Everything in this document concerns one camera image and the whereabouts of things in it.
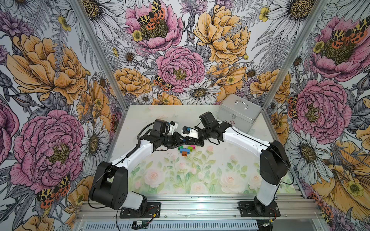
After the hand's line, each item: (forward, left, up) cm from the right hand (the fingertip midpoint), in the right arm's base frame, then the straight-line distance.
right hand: (188, 141), depth 83 cm
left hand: (-2, +1, 0) cm, 2 cm away
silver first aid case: (+23, -36, -2) cm, 43 cm away
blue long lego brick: (+2, +3, -13) cm, 13 cm away
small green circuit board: (-36, +24, -14) cm, 45 cm away
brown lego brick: (0, +3, -14) cm, 14 cm away
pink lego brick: (+5, -3, -14) cm, 15 cm away
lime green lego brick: (+3, -1, -13) cm, 13 cm away
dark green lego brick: (+3, +5, -12) cm, 13 cm away
